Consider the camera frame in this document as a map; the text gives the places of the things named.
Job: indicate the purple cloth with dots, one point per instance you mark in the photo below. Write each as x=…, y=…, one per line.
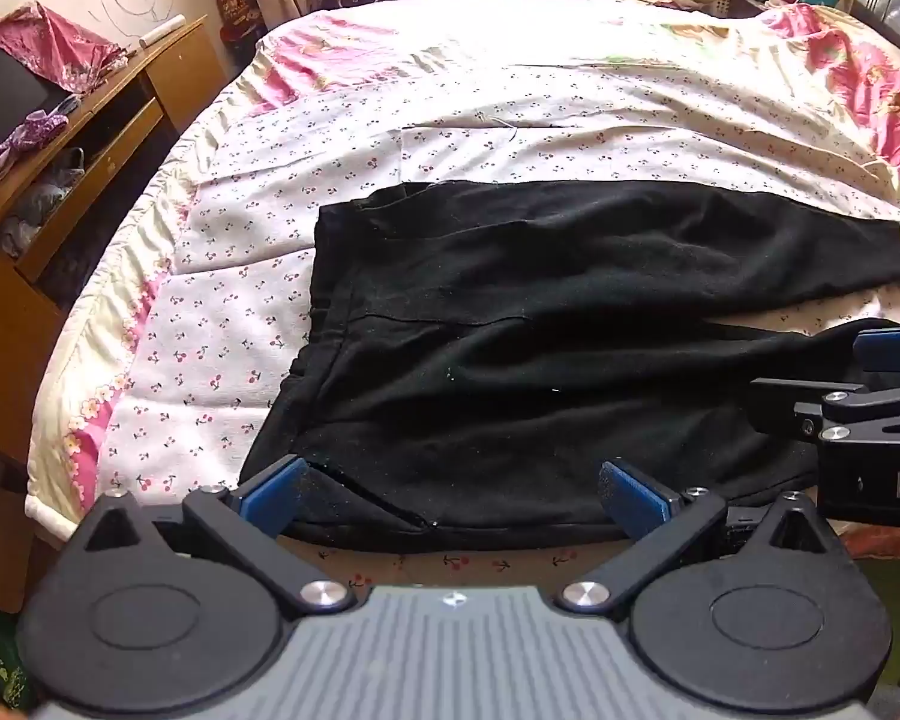
x=34, y=131

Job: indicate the pink floral quilt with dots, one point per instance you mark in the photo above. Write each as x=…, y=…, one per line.
x=495, y=37

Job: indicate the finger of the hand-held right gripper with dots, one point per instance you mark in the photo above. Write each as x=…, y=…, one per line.
x=784, y=405
x=892, y=349

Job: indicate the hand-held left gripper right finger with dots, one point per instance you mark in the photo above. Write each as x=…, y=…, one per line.
x=634, y=499

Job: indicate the pink floral cloth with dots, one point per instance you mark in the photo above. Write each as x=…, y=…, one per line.
x=52, y=45

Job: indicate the black monitor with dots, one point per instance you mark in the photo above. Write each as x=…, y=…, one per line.
x=0, y=105

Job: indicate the red bag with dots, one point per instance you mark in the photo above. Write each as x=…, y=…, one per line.
x=236, y=7

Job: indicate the wooden desk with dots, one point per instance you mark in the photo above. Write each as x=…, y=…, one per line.
x=187, y=67

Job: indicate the black pants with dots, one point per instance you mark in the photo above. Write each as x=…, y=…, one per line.
x=495, y=315

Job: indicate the white paper roll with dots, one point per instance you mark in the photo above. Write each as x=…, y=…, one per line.
x=163, y=30

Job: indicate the grey crumpled cloth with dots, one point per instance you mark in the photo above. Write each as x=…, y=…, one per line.
x=49, y=195

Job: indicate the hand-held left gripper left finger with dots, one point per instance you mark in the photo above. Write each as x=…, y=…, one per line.
x=274, y=495

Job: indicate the cherry print bed sheet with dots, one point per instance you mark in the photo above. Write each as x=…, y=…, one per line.
x=232, y=240

